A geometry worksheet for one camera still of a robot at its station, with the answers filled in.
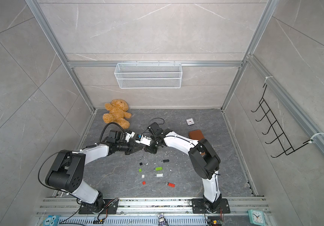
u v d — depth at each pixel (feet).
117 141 2.49
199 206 2.41
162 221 2.20
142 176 2.75
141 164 2.91
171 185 2.68
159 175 2.76
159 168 2.89
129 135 2.81
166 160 2.97
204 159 1.62
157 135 2.33
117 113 3.53
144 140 2.57
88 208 2.22
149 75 3.31
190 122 3.60
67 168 1.62
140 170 2.81
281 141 2.09
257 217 2.26
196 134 3.43
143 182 2.68
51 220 2.25
